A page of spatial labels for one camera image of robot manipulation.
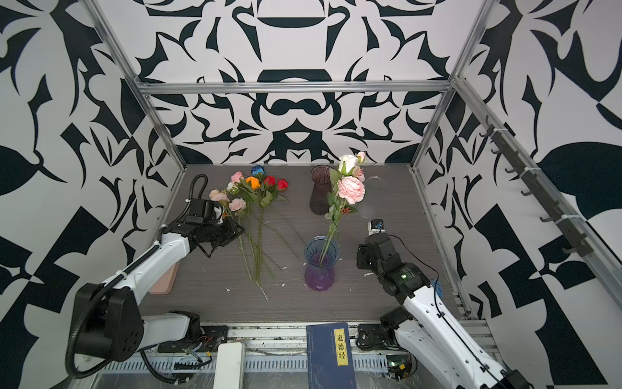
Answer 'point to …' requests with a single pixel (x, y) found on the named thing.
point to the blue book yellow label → (330, 356)
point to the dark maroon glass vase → (321, 177)
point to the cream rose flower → (216, 194)
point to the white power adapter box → (229, 373)
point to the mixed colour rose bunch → (245, 198)
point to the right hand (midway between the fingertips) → (362, 244)
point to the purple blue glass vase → (321, 254)
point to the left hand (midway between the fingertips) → (241, 227)
